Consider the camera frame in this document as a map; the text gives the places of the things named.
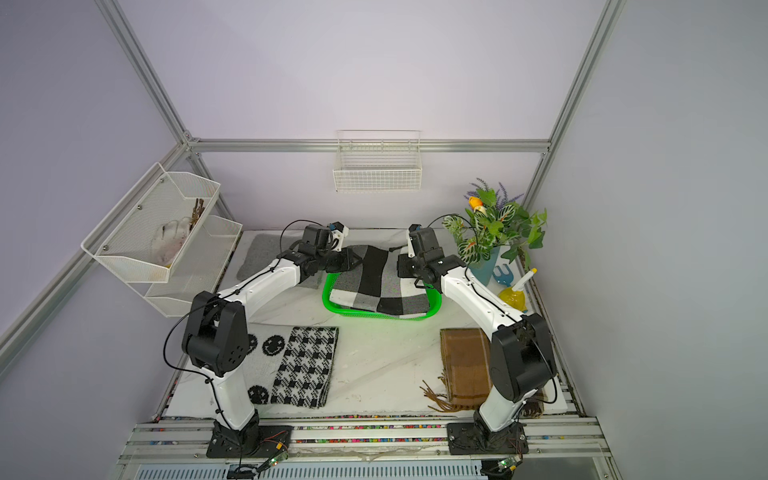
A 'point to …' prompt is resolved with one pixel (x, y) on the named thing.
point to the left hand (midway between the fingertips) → (360, 261)
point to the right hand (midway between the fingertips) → (403, 267)
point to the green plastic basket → (433, 308)
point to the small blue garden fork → (506, 277)
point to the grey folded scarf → (262, 248)
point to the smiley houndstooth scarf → (290, 365)
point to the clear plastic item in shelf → (168, 238)
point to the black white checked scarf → (374, 284)
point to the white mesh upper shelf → (147, 235)
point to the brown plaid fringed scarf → (467, 376)
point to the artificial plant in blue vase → (494, 224)
